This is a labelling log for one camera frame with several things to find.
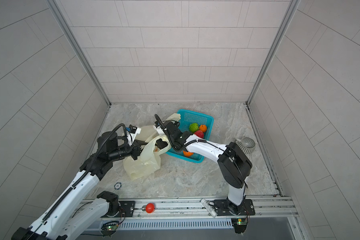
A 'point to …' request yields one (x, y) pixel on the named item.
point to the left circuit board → (109, 228)
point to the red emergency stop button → (149, 208)
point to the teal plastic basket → (196, 157)
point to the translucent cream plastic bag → (148, 160)
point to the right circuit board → (240, 224)
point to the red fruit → (199, 133)
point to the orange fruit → (187, 154)
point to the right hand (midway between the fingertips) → (157, 141)
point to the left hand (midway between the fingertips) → (153, 144)
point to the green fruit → (193, 127)
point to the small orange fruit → (203, 128)
